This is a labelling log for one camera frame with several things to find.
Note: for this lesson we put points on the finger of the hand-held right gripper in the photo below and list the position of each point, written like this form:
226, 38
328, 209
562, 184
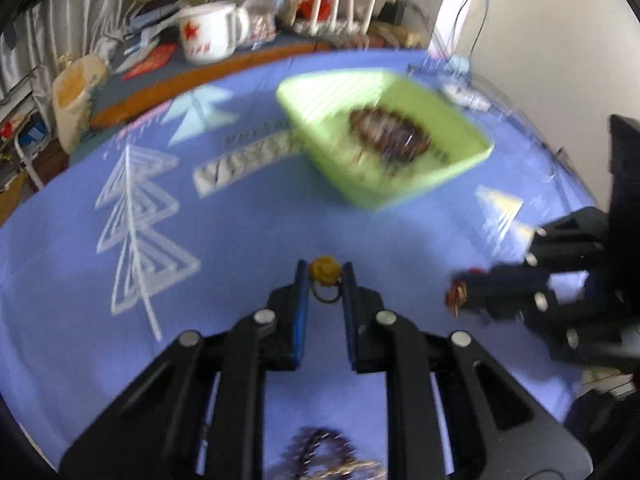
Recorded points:
510, 290
570, 240

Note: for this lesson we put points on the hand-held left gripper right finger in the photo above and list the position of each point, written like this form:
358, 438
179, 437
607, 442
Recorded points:
349, 320

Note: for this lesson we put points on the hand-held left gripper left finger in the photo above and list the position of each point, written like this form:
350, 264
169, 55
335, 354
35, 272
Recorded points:
301, 310

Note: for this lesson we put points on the yellow bead charm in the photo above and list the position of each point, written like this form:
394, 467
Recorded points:
324, 269

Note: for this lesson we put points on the green plastic tray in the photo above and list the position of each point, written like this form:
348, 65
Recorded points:
325, 95

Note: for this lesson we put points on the white power strip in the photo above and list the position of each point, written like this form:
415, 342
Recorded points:
467, 97

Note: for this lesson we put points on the wooden desk with blue top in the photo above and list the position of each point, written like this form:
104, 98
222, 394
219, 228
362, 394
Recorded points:
260, 55

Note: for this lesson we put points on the white router with antennas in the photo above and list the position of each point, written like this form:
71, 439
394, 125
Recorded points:
345, 35

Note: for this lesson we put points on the black charger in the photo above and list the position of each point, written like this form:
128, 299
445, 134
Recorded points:
395, 10

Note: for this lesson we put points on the white mug with red star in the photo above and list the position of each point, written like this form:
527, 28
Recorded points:
205, 35

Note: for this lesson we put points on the red booklet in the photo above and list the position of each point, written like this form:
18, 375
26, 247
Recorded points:
150, 60

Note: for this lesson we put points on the clear plastic bag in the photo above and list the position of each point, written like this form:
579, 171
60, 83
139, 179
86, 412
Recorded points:
262, 20

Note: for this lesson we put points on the cream printed cloth bag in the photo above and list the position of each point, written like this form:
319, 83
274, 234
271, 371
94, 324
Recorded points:
75, 95

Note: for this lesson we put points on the blue white shoe box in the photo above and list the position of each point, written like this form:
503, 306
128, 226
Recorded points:
31, 131

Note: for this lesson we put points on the stack of folded clothes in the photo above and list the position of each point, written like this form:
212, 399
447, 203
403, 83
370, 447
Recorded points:
152, 20

